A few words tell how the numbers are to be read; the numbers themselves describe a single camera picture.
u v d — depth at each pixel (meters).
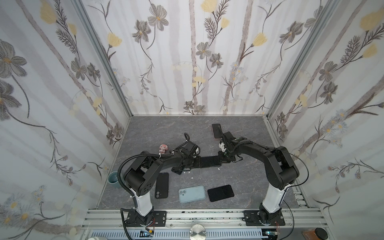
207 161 0.95
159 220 0.73
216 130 1.11
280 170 0.50
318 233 0.62
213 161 0.96
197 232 0.58
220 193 0.82
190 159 0.78
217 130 1.11
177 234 0.70
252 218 0.73
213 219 0.75
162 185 0.85
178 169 0.90
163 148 0.98
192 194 0.83
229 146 0.76
